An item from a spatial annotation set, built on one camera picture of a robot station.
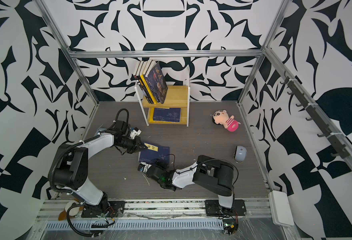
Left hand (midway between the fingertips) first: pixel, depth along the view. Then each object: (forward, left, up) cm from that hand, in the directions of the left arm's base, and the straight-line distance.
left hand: (147, 146), depth 88 cm
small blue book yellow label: (+23, -12, 0) cm, 26 cm away
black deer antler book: (+22, +2, +27) cm, 35 cm away
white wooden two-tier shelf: (+29, -18, +12) cm, 36 cm away
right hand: (-7, -5, -5) cm, 9 cm away
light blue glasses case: (+16, +34, -5) cm, 38 cm away
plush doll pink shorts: (+21, -47, -1) cm, 52 cm away
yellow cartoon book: (+23, -1, +27) cm, 35 cm away
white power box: (-33, -64, -2) cm, 72 cm away
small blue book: (-1, -3, -5) cm, 6 cm away
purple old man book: (+28, -7, +24) cm, 37 cm away
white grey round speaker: (-6, -52, 0) cm, 52 cm away
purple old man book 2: (+23, -3, +28) cm, 36 cm away
